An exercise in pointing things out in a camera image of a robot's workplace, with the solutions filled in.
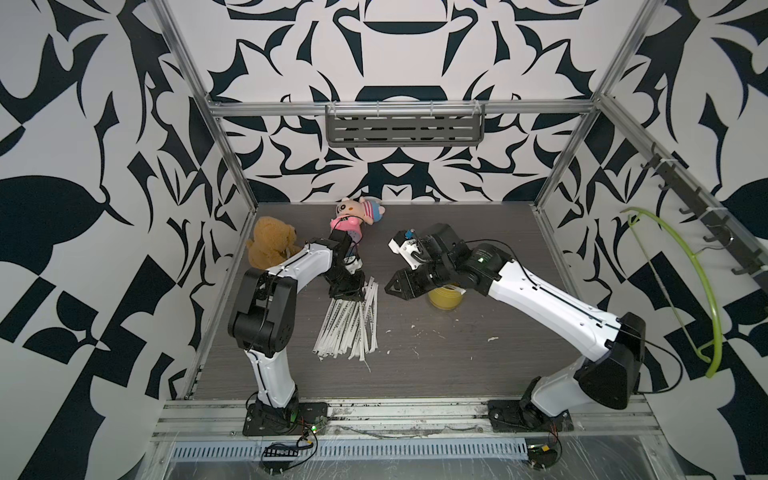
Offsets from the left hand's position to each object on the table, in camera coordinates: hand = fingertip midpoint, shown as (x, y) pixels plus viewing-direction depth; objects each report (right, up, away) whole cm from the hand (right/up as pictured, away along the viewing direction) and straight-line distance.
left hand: (361, 293), depth 91 cm
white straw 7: (+2, -10, -4) cm, 11 cm away
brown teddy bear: (-24, +16, -6) cm, 29 cm away
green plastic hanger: (+71, +21, -14) cm, 75 cm away
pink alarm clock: (-4, +21, +10) cm, 24 cm away
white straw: (-11, -10, -3) cm, 15 cm away
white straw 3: (-4, -5, 0) cm, 7 cm away
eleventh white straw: (+4, -13, -6) cm, 15 cm away
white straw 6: (0, -8, -5) cm, 9 cm away
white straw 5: (-2, -10, -4) cm, 10 cm away
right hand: (+8, +6, -20) cm, 22 cm away
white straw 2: (-9, -9, -3) cm, 13 cm away
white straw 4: (-4, -10, -4) cm, 11 cm away
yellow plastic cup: (+25, -1, -2) cm, 25 cm away
